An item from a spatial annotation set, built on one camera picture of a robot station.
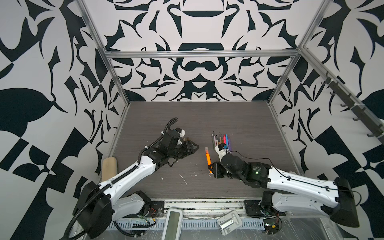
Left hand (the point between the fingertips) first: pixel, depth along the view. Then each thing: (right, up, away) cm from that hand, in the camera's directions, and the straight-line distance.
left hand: (198, 145), depth 76 cm
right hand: (+4, -10, -4) cm, 12 cm away
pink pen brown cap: (+12, -1, +22) cm, 25 cm away
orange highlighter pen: (+5, -6, -1) cm, 8 cm away
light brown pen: (+15, -2, +22) cm, 27 cm away
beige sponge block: (-49, -14, +7) cm, 51 cm away
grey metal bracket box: (+14, -34, -7) cm, 37 cm away
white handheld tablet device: (-12, -36, -9) cm, 39 cm away
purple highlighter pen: (+20, -6, +18) cm, 28 cm away
